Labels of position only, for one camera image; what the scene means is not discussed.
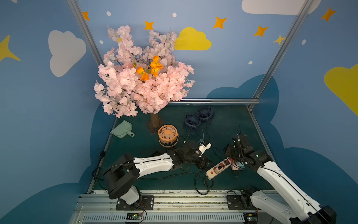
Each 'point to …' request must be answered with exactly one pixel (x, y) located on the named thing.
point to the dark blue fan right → (206, 114)
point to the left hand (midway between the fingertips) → (211, 159)
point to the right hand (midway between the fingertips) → (227, 148)
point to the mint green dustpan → (123, 128)
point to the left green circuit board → (134, 216)
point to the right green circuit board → (250, 218)
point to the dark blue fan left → (191, 122)
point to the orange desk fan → (168, 136)
